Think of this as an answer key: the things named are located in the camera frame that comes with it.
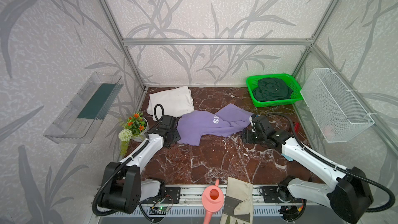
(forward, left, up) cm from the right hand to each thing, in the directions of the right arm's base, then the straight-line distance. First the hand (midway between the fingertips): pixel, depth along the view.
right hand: (245, 131), depth 84 cm
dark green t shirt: (+36, -24, -6) cm, 44 cm away
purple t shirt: (+10, +11, -7) cm, 17 cm away
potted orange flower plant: (0, +60, +3) cm, 60 cm away
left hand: (+1, +39, -4) cm, 39 cm away
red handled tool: (+7, -35, -9) cm, 36 cm away
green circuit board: (-35, +45, -12) cm, 58 cm away
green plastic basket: (+44, -12, -6) cm, 46 cm away
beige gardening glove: (-33, +7, -9) cm, 35 cm away
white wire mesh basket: (-5, -34, +23) cm, 41 cm away
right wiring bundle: (-36, -18, -10) cm, 41 cm away
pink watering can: (-32, +19, +2) cm, 37 cm away
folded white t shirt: (+27, +44, -8) cm, 53 cm away
